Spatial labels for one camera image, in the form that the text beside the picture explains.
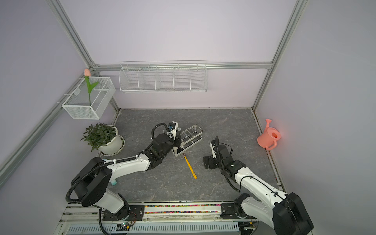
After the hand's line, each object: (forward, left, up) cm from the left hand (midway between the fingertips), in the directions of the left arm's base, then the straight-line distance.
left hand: (180, 130), depth 84 cm
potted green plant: (0, +44, -1) cm, 44 cm away
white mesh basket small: (+14, +57, +12) cm, 60 cm away
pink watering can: (-4, -55, -10) cm, 56 cm away
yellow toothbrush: (-15, -4, -18) cm, 24 cm away
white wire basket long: (+39, +11, +11) cm, 42 cm away
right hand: (-12, -17, -11) cm, 23 cm away
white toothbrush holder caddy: (+6, -4, -16) cm, 18 cm away
